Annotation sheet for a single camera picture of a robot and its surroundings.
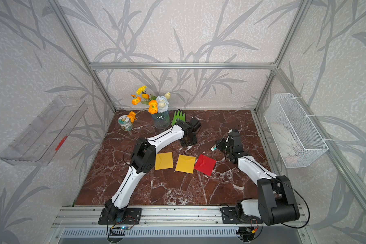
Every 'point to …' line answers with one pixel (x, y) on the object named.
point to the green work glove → (180, 117)
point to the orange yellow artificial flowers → (159, 103)
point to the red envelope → (205, 164)
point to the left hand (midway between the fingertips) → (194, 144)
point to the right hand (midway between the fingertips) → (216, 140)
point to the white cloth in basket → (286, 144)
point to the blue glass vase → (161, 120)
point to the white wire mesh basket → (293, 136)
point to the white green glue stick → (214, 148)
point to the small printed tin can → (125, 122)
